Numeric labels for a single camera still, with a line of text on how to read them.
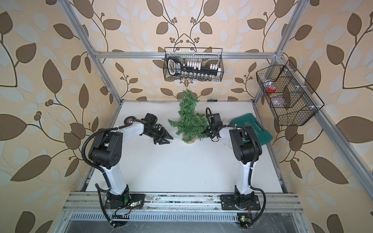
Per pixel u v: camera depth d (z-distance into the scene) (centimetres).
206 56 91
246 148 53
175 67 85
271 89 81
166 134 87
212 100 120
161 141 86
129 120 108
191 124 82
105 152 51
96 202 76
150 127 82
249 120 102
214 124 82
